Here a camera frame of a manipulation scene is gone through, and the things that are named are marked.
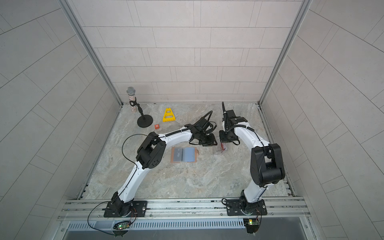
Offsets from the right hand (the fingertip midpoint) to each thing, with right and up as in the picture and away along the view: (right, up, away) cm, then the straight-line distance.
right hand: (223, 138), depth 90 cm
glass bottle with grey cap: (-54, +28, -5) cm, 61 cm away
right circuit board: (+10, -36, -22) cm, 43 cm away
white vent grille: (-20, -36, -22) cm, 47 cm away
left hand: (-2, -3, +3) cm, 4 cm away
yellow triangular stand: (-36, +15, +19) cm, 43 cm away
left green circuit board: (-49, -35, -25) cm, 65 cm away
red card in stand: (-1, -4, -2) cm, 5 cm away
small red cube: (-44, +6, +12) cm, 46 cm away
